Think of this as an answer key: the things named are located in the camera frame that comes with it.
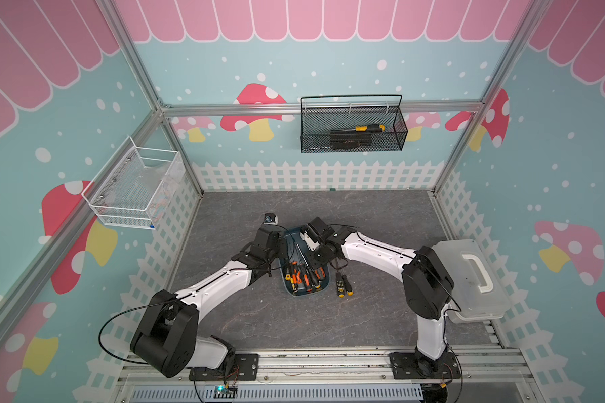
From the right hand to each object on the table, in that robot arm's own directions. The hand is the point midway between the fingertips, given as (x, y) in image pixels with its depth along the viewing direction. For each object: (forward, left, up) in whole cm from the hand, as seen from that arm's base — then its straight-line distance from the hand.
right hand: (312, 259), depth 90 cm
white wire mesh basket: (+14, +57, +24) cm, 64 cm away
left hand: (+4, +11, +5) cm, 13 cm away
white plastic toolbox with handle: (-15, -51, +4) cm, 54 cm away
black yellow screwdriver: (-8, -10, -5) cm, 13 cm away
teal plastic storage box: (-6, +4, -2) cm, 8 cm away
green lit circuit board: (-39, +27, -9) cm, 48 cm away
